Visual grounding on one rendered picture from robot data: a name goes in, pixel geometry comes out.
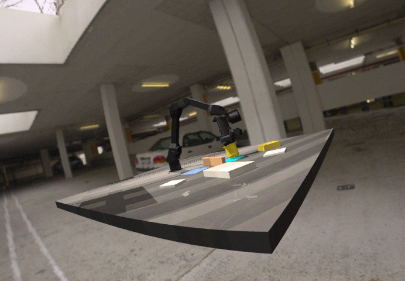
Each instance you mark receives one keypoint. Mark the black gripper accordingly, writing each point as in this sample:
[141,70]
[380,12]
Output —
[226,137]

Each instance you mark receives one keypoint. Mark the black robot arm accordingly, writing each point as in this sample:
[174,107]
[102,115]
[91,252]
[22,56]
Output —
[175,112]

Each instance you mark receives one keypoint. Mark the yellow cup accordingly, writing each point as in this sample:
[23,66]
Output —
[231,150]

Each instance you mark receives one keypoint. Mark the beige flat block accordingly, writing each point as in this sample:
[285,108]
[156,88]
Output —
[229,170]

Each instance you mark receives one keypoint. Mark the white flat block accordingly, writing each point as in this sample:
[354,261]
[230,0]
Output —
[172,184]

